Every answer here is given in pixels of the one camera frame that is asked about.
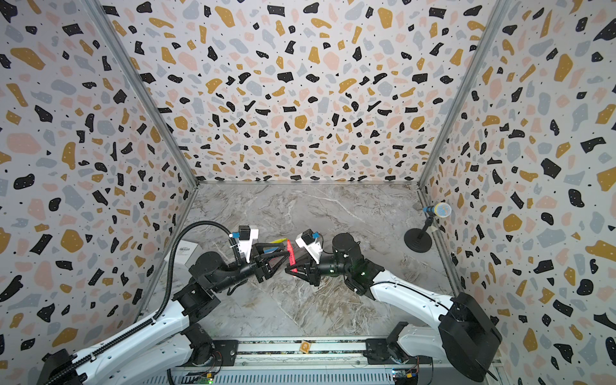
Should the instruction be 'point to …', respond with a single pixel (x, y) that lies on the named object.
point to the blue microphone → (441, 209)
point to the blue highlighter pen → (269, 249)
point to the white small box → (186, 253)
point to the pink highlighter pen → (291, 255)
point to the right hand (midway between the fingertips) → (290, 271)
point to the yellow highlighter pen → (279, 241)
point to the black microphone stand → (417, 240)
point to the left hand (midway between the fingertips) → (286, 252)
